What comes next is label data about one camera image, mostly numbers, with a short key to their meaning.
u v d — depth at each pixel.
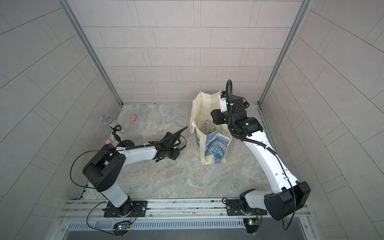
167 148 0.71
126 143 0.94
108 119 0.71
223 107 0.63
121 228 0.64
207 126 0.97
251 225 0.68
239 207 0.71
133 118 1.05
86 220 0.68
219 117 0.63
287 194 0.37
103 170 0.45
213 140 0.73
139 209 0.71
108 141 0.93
